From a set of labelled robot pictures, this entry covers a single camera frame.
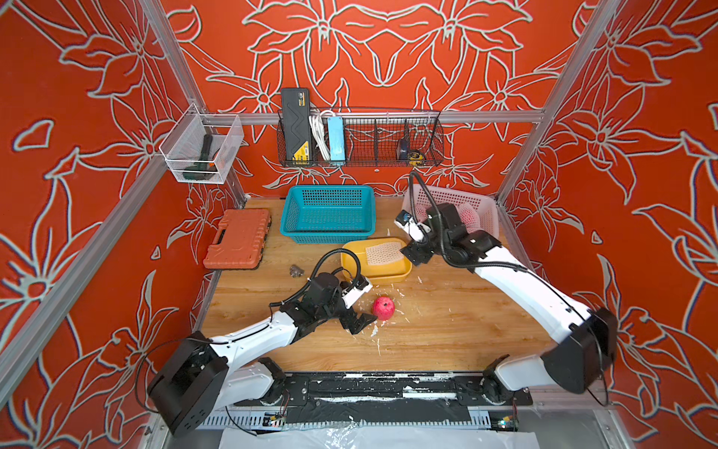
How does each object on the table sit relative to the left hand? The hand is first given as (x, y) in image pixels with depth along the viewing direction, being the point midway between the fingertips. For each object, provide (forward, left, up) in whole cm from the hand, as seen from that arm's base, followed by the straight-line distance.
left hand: (367, 302), depth 80 cm
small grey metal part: (+12, +25, -5) cm, 28 cm away
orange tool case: (+22, +48, -4) cm, 53 cm away
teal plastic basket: (+42, +18, -9) cm, 47 cm away
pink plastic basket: (+41, -41, -2) cm, 58 cm away
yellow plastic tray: (+1, +4, +21) cm, 21 cm away
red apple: (0, -5, -3) cm, 6 cm away
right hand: (+15, -10, +13) cm, 22 cm away
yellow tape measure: (+45, -14, +19) cm, 51 cm away
